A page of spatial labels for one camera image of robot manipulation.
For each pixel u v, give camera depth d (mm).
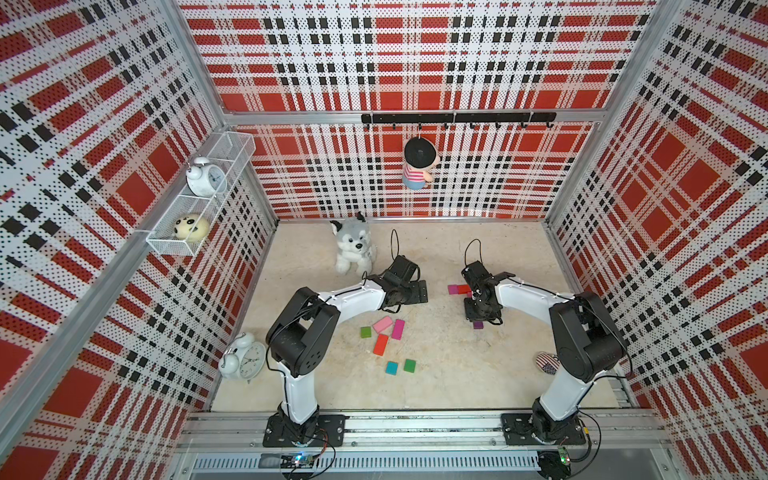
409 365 844
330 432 737
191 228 637
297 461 691
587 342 477
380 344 884
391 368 842
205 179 698
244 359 766
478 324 906
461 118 893
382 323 932
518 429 733
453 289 1011
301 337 488
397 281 746
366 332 912
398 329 915
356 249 930
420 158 918
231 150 902
